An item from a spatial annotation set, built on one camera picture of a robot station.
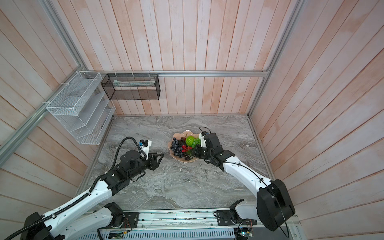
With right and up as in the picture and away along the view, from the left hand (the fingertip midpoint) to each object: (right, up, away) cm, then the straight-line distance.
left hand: (160, 157), depth 77 cm
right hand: (+15, +2, +5) cm, 16 cm away
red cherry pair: (+13, +2, +16) cm, 21 cm away
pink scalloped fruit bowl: (+7, +10, +27) cm, 30 cm away
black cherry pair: (+14, -1, +5) cm, 15 cm away
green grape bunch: (+20, +7, +18) cm, 27 cm away
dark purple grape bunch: (+7, +3, +16) cm, 18 cm away
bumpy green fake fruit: (+16, +7, +19) cm, 25 cm away
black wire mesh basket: (-26, +45, +28) cm, 59 cm away
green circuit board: (+42, -36, -7) cm, 56 cm away
